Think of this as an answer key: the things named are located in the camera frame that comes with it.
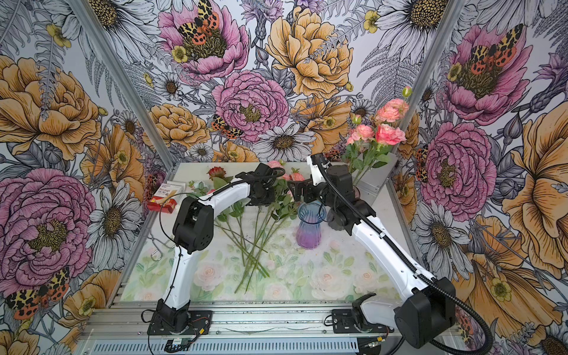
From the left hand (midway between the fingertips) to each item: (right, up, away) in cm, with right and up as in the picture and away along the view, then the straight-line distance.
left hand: (269, 205), depth 100 cm
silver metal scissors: (-48, -14, -6) cm, 50 cm away
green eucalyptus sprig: (-34, +8, +5) cm, 35 cm away
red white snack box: (-48, +3, +4) cm, 49 cm away
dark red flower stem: (-26, +14, +10) cm, 31 cm away
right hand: (+13, +9, -24) cm, 29 cm away
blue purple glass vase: (+17, -2, -17) cm, 24 cm away
